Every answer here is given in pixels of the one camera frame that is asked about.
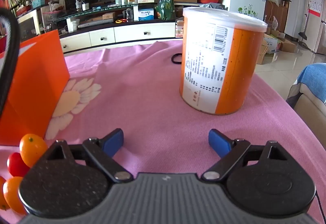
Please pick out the red cherry tomato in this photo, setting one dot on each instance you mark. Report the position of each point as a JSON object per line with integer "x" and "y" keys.
{"x": 15, "y": 165}

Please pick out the blue towel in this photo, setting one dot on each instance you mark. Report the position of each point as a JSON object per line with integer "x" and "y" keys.
{"x": 314, "y": 78}

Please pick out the blue and white carton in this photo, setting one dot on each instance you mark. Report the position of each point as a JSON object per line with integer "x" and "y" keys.
{"x": 146, "y": 14}

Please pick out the green plastic bag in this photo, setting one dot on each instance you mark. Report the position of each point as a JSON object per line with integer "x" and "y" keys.
{"x": 165, "y": 10}

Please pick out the pink floral tablecloth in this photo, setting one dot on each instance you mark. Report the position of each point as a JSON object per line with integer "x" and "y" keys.
{"x": 142, "y": 101}

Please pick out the blue plastic basket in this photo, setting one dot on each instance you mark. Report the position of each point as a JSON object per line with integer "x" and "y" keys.
{"x": 39, "y": 2}

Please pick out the beige sofa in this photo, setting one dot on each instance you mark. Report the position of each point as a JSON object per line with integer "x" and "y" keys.
{"x": 309, "y": 112}

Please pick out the orange canister with white lid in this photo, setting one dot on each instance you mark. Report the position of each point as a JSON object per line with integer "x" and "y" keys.
{"x": 229, "y": 66}

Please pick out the orange kumquat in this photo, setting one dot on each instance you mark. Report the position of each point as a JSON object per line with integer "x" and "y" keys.
{"x": 31, "y": 148}
{"x": 2, "y": 193}
{"x": 12, "y": 194}

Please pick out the open cardboard box on floor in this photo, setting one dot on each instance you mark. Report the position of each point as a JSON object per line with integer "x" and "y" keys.
{"x": 267, "y": 49}

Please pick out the orange cardboard box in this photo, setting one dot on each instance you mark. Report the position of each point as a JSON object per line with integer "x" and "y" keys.
{"x": 30, "y": 81}

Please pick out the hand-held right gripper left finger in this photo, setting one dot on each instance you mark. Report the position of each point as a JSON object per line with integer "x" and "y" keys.
{"x": 113, "y": 141}

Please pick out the red wall calendar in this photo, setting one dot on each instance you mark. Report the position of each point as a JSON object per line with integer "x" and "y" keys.
{"x": 315, "y": 8}

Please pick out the white TV stand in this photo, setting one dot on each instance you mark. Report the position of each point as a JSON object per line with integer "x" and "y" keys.
{"x": 127, "y": 33}

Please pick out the white framed cabinet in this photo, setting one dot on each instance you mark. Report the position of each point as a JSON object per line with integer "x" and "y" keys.
{"x": 28, "y": 24}

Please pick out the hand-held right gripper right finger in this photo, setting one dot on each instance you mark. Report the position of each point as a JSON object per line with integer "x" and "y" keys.
{"x": 219, "y": 141}

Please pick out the white refrigerator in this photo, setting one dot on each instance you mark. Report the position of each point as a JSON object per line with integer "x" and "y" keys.
{"x": 318, "y": 33}

